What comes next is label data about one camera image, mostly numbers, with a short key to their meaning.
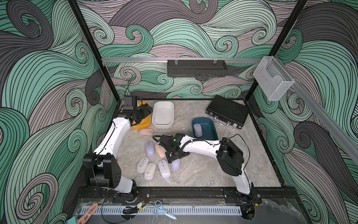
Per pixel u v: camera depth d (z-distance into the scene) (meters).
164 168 0.81
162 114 1.07
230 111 1.04
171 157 0.76
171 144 0.62
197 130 0.98
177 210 0.70
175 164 0.83
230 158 0.49
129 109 0.63
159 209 0.70
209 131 0.98
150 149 0.88
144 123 0.98
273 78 0.78
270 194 0.74
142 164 0.82
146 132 0.97
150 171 0.80
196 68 0.98
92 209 0.69
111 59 0.95
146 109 0.75
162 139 0.69
